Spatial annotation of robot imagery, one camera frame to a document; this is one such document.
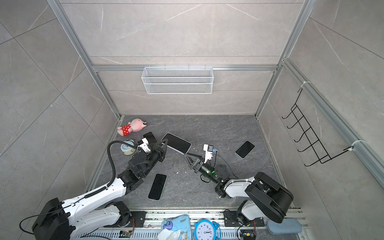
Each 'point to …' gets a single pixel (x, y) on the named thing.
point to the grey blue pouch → (287, 226)
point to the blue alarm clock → (205, 229)
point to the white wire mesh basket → (178, 80)
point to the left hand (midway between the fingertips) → (169, 136)
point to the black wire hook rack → (311, 149)
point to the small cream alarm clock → (127, 149)
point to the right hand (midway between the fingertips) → (185, 155)
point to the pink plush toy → (135, 125)
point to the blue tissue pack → (181, 222)
